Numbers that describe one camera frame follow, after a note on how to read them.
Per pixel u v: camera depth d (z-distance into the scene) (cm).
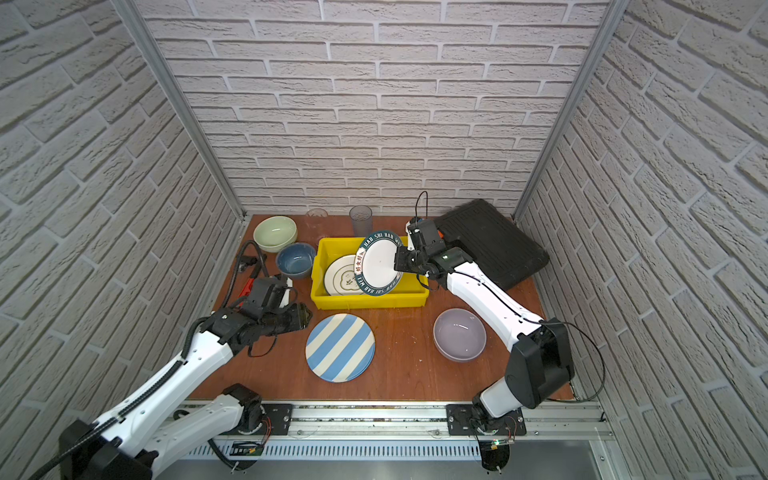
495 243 103
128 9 68
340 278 100
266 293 59
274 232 110
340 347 85
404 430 73
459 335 86
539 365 42
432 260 60
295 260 103
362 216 108
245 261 103
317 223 101
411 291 97
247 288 98
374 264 88
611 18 70
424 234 62
